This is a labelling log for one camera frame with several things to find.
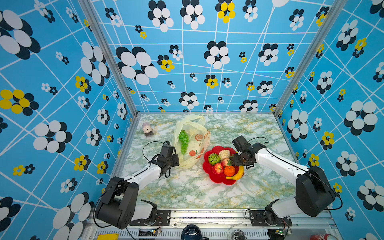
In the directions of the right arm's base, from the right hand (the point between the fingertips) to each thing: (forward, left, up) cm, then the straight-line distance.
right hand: (239, 160), depth 88 cm
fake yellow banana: (-10, +3, +2) cm, 10 cm away
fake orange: (-6, +7, 0) cm, 9 cm away
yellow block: (-37, +66, -4) cm, 76 cm away
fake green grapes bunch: (+16, +34, 0) cm, 38 cm away
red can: (-36, -28, +4) cm, 46 cm away
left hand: (+3, +38, -1) cm, 38 cm away
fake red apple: (-5, +13, +1) cm, 14 cm away
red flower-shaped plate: (-4, +19, -2) cm, 19 cm away
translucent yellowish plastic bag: (+19, +30, -5) cm, 36 cm away
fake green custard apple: (+1, +16, +1) cm, 16 cm away
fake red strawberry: (-2, +9, +3) cm, 10 cm away
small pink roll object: (+23, +60, +4) cm, 65 cm away
